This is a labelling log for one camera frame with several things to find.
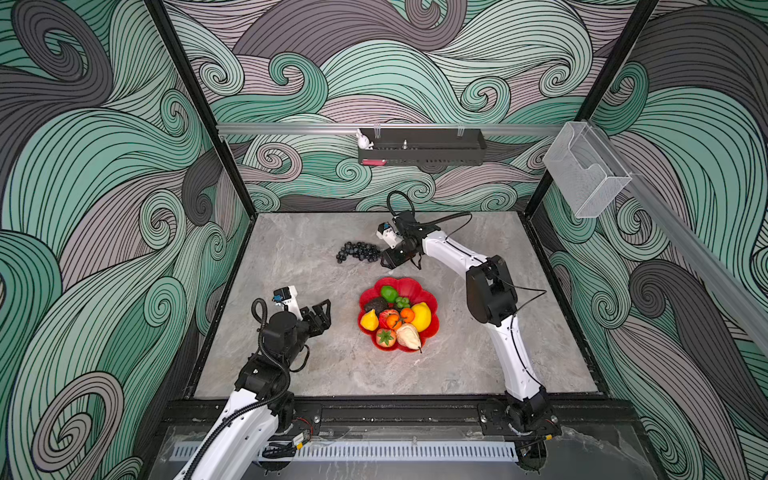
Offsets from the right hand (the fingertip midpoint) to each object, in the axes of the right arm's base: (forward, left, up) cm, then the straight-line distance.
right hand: (389, 258), depth 101 cm
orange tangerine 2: (-23, -5, +4) cm, 24 cm away
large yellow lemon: (-23, -10, +2) cm, 25 cm away
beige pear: (-28, -5, +2) cm, 29 cm away
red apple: (-22, +2, +2) cm, 22 cm away
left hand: (-22, +19, +10) cm, 31 cm away
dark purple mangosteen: (-18, -4, +3) cm, 19 cm away
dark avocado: (-18, +3, +1) cm, 18 cm away
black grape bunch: (+3, +10, 0) cm, 10 cm away
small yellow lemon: (-24, +6, +3) cm, 25 cm away
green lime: (-14, 0, +1) cm, 14 cm away
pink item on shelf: (+16, +5, +28) cm, 33 cm away
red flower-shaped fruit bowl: (-11, -6, -1) cm, 13 cm away
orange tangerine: (-25, -1, +5) cm, 26 cm away
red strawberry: (-29, +1, +4) cm, 30 cm away
